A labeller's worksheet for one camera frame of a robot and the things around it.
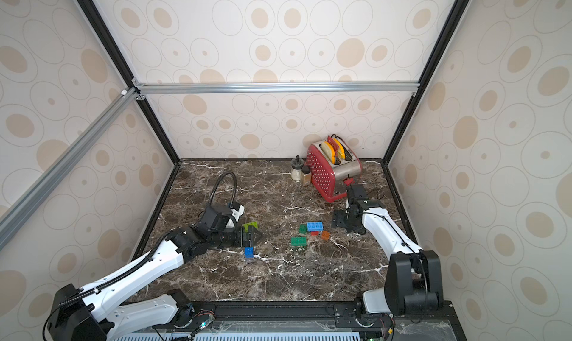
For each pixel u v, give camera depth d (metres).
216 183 1.10
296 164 1.05
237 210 0.73
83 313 0.39
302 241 0.90
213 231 0.59
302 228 0.94
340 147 0.95
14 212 0.52
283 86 0.89
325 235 0.92
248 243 0.69
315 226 0.90
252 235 0.69
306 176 1.05
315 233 0.92
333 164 0.94
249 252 0.85
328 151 0.96
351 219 0.71
